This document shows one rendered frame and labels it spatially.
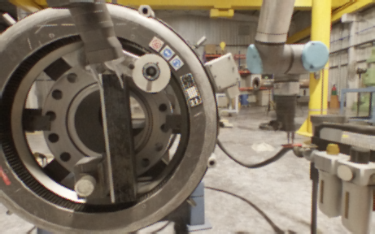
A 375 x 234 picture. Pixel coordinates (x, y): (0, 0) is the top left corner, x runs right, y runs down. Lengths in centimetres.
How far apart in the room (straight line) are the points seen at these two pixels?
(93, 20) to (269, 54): 47
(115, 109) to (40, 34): 28
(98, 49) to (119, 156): 30
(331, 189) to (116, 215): 75
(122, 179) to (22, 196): 28
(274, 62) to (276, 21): 12
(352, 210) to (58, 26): 104
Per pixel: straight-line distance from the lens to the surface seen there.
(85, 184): 56
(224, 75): 68
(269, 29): 64
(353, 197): 84
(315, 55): 71
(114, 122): 60
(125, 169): 62
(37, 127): 82
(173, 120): 73
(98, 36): 48
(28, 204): 76
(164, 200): 68
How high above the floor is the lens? 67
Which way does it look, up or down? 5 degrees down
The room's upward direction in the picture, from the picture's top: 1 degrees counter-clockwise
